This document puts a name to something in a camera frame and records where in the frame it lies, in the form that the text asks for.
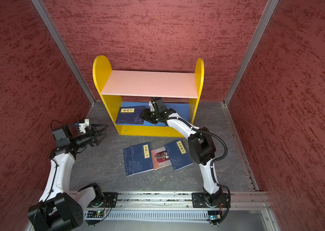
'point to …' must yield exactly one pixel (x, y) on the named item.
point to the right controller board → (214, 215)
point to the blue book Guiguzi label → (130, 115)
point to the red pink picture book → (160, 158)
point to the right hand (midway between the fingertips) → (140, 119)
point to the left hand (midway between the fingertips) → (108, 132)
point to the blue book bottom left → (130, 155)
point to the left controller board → (94, 214)
